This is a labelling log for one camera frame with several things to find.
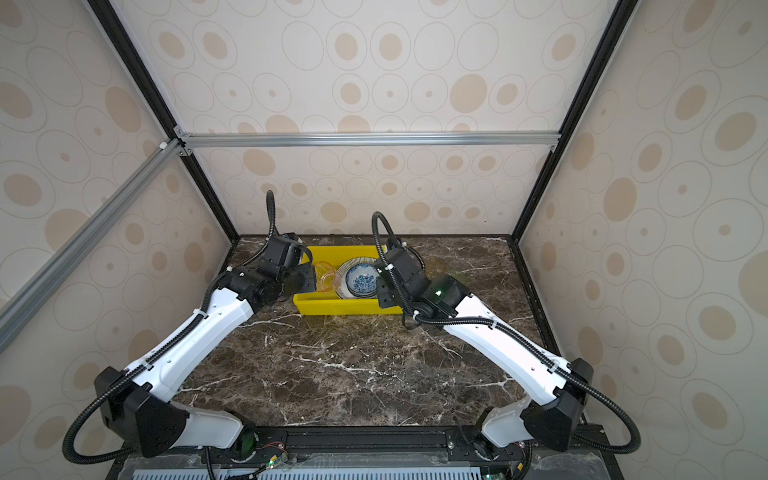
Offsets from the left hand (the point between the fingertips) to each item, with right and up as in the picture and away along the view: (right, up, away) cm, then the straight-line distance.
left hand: (319, 271), depth 78 cm
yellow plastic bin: (0, -10, +15) cm, 18 cm away
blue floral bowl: (+9, -3, +19) cm, 22 cm away
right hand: (+18, -3, -5) cm, 19 cm away
